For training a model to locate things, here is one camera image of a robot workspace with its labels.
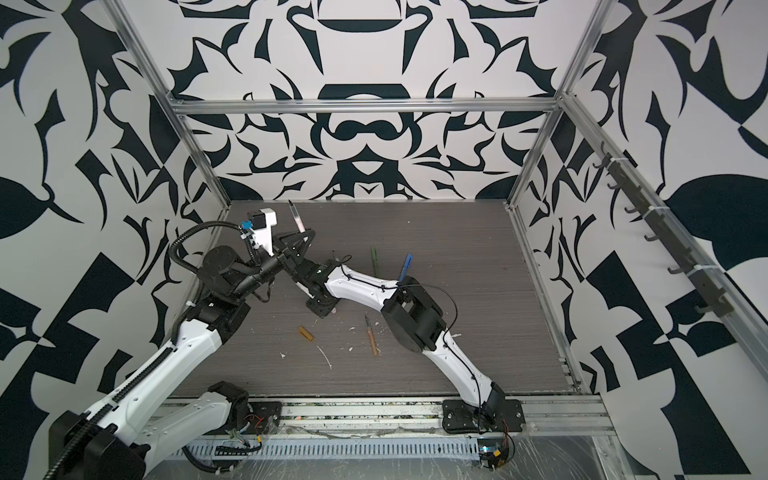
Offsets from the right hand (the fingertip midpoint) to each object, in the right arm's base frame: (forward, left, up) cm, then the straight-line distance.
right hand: (324, 303), depth 93 cm
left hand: (+1, -3, +35) cm, 35 cm away
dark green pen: (+16, -15, -2) cm, 23 cm away
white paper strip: (-18, -4, -2) cm, 18 cm away
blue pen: (+14, -26, -1) cm, 30 cm away
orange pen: (-11, -15, -1) cm, 19 cm away
